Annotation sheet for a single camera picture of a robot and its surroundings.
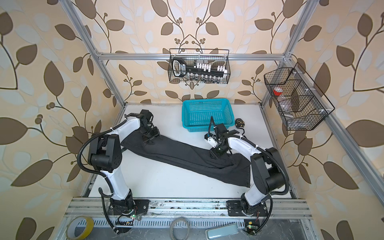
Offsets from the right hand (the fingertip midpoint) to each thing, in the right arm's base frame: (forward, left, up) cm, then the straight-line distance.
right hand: (215, 155), depth 89 cm
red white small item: (+27, -38, +25) cm, 53 cm away
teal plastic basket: (+37, +10, -4) cm, 39 cm away
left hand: (+11, +34, +3) cm, 36 cm away
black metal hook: (+21, -22, -3) cm, 31 cm away
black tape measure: (+25, -20, 0) cm, 32 cm away
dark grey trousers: (+1, +13, -3) cm, 14 cm away
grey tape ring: (-34, +24, -6) cm, 42 cm away
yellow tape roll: (-33, +68, -4) cm, 75 cm away
